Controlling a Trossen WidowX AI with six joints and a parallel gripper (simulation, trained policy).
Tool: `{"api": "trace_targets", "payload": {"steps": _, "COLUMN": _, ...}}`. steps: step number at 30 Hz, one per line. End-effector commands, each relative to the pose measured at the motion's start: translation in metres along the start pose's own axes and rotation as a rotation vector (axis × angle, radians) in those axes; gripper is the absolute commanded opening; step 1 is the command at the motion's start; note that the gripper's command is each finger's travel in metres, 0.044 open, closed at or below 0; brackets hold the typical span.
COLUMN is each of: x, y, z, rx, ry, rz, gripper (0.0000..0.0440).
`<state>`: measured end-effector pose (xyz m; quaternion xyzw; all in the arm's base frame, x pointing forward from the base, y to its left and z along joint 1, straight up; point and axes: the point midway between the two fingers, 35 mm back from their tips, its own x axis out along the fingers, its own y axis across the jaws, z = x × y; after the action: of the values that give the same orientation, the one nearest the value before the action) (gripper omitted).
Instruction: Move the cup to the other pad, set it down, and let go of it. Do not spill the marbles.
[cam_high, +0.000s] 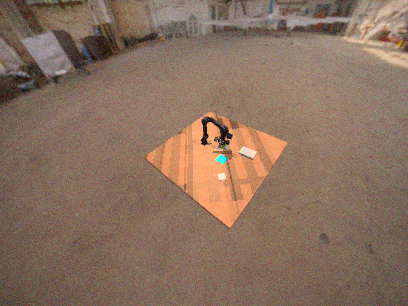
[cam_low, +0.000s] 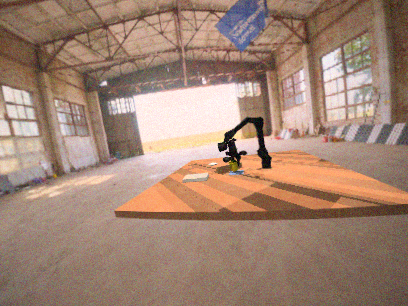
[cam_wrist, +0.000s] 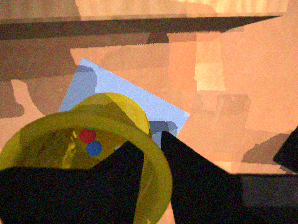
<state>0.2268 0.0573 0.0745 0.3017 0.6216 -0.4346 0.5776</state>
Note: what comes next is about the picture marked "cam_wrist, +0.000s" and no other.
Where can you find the yellow cup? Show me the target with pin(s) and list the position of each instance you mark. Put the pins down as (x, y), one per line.
(54, 141)

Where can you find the blue marble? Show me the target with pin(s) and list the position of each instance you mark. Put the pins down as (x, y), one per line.
(93, 148)

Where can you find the red marble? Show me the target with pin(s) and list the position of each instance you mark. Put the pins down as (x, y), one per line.
(87, 136)

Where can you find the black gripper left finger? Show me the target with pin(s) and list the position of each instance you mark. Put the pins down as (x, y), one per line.
(106, 193)

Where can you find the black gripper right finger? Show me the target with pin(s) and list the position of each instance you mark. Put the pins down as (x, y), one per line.
(204, 193)

